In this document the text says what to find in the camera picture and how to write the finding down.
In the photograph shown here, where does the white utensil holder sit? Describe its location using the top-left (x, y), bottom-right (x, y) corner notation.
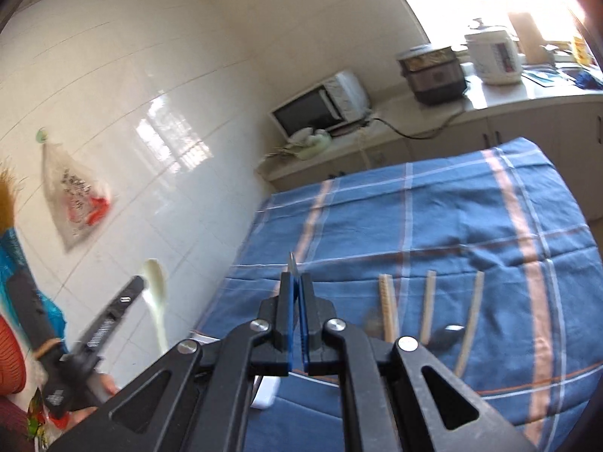
top-left (250, 376), bottom-right (281, 410)

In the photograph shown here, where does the metal spoon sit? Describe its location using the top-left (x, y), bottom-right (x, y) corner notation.
top-left (429, 324), bottom-right (465, 349)

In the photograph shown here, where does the person's left hand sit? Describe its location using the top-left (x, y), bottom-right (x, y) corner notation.
top-left (66, 373), bottom-right (119, 431)

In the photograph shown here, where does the green bowl with eggs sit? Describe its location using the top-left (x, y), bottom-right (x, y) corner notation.
top-left (283, 128), bottom-right (332, 160)

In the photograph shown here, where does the blue plaid tablecloth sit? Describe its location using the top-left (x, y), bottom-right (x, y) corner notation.
top-left (197, 139), bottom-right (602, 451)

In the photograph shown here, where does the white microwave oven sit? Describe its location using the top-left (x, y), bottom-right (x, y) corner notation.
top-left (269, 69), bottom-right (371, 139)

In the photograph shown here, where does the black rice cooker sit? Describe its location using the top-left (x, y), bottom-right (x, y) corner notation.
top-left (396, 44), bottom-right (468, 105)

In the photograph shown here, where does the white rice cooker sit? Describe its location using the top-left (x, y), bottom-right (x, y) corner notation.
top-left (465, 17), bottom-right (522, 86)

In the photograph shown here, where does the wooden cutting board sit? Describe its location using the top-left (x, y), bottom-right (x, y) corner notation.
top-left (509, 12), bottom-right (549, 64)

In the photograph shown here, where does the plastic bag on wall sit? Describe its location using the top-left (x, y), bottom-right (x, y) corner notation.
top-left (42, 142), bottom-right (112, 251)

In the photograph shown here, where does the black power cable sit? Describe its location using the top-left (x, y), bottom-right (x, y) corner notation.
top-left (362, 103), bottom-right (468, 141)

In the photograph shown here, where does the green wall hook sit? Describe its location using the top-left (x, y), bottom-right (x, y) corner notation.
top-left (36, 128), bottom-right (48, 144)

